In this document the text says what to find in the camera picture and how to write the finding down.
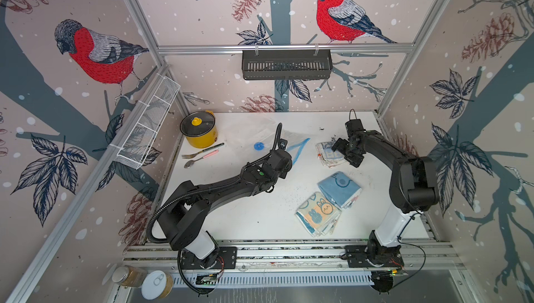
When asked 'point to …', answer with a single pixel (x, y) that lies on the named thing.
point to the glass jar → (129, 276)
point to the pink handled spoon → (189, 164)
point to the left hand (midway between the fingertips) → (284, 156)
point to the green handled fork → (192, 156)
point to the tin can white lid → (157, 285)
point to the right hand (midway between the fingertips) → (340, 151)
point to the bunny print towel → (316, 215)
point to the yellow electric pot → (204, 141)
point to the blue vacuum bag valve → (259, 146)
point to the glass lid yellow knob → (197, 124)
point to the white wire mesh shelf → (137, 144)
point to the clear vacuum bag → (248, 138)
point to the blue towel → (340, 188)
